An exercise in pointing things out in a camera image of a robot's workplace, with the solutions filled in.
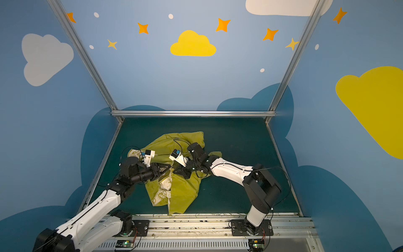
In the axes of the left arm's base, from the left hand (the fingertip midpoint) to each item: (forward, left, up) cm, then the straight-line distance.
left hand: (170, 165), depth 78 cm
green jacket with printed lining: (-10, -5, -12) cm, 17 cm away
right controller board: (-31, -42, -18) cm, 55 cm away
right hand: (0, -2, -4) cm, 5 cm away
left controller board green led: (-31, +19, -17) cm, 40 cm away
